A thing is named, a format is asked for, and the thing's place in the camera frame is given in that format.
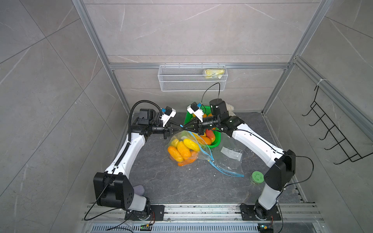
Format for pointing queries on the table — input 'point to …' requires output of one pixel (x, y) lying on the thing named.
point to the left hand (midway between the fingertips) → (183, 127)
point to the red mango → (211, 135)
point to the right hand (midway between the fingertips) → (185, 127)
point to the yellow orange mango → (175, 154)
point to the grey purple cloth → (139, 190)
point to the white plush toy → (230, 108)
